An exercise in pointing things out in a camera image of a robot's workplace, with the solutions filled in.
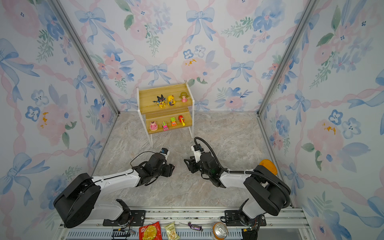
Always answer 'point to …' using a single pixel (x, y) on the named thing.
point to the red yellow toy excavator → (181, 119)
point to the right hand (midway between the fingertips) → (187, 158)
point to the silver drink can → (220, 231)
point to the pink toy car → (164, 126)
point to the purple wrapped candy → (198, 228)
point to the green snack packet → (171, 232)
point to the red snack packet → (150, 232)
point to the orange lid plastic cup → (269, 164)
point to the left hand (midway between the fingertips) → (171, 165)
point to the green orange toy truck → (173, 121)
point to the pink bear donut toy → (153, 126)
